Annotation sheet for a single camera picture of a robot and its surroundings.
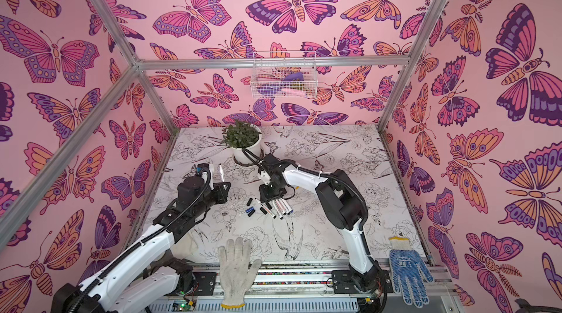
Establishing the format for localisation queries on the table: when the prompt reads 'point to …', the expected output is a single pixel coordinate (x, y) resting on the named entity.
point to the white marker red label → (267, 209)
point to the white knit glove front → (236, 271)
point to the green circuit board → (181, 306)
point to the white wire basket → (284, 74)
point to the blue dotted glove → (405, 268)
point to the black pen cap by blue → (251, 213)
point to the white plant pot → (255, 149)
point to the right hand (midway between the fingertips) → (265, 196)
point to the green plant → (240, 135)
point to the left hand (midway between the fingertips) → (231, 182)
